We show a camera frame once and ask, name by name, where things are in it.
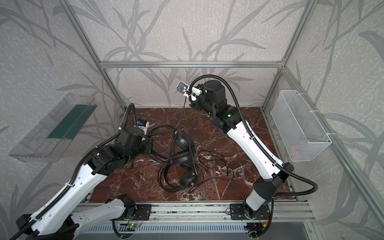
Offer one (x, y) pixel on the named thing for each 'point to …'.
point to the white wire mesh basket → (301, 135)
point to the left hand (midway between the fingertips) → (154, 136)
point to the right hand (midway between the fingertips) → (195, 80)
